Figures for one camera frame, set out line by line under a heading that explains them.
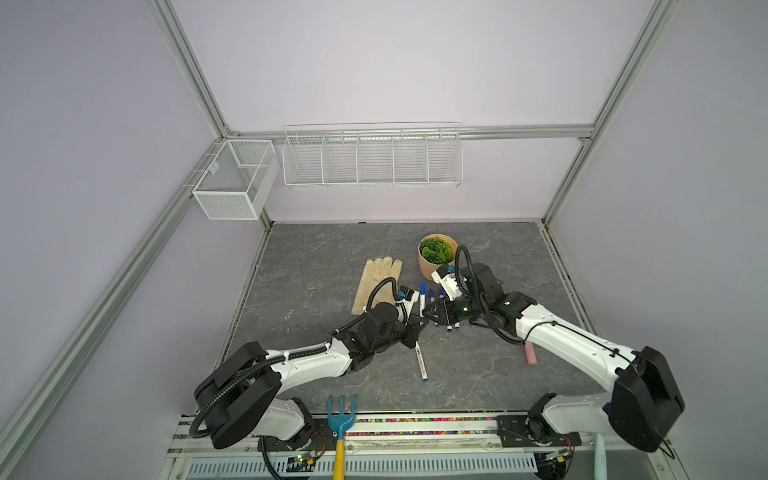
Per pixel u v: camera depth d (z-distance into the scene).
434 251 0.97
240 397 0.42
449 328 0.91
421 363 0.85
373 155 1.05
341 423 0.74
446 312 0.69
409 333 0.72
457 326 0.91
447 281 0.74
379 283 0.61
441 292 0.73
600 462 0.68
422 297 0.77
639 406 0.40
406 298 0.71
